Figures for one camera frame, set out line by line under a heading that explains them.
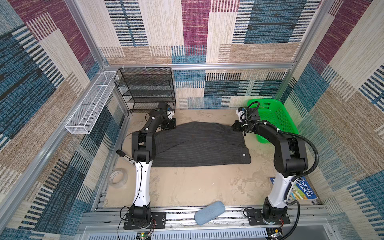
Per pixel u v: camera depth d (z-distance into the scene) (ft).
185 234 2.55
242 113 2.93
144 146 2.14
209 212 2.40
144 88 3.55
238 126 2.90
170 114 3.13
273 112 3.83
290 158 1.71
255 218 2.39
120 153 3.02
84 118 2.34
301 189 2.62
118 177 2.88
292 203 2.16
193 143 3.20
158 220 2.40
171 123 3.15
